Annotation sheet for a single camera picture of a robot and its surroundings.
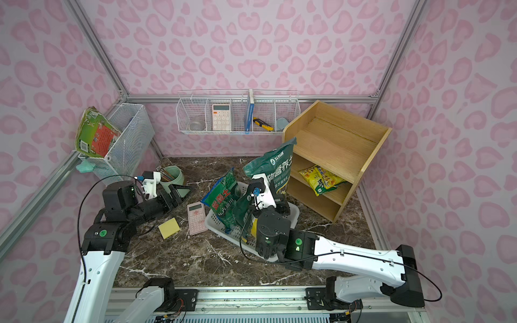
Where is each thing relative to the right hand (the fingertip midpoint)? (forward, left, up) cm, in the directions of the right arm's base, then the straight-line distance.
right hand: (271, 185), depth 59 cm
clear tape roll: (+43, +36, -11) cm, 58 cm away
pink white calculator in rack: (+45, +24, -8) cm, 52 cm away
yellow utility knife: (+45, +5, -12) cm, 47 cm away
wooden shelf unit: (+22, -24, -8) cm, 34 cm away
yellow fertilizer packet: (+16, -21, -19) cm, 32 cm away
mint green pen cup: (+22, +43, -22) cm, 54 cm away
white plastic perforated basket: (-1, +23, -29) cm, 37 cm away
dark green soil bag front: (-3, +10, -9) cm, 14 cm away
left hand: (+2, +28, -6) cm, 29 cm away
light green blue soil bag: (+8, +20, -20) cm, 29 cm away
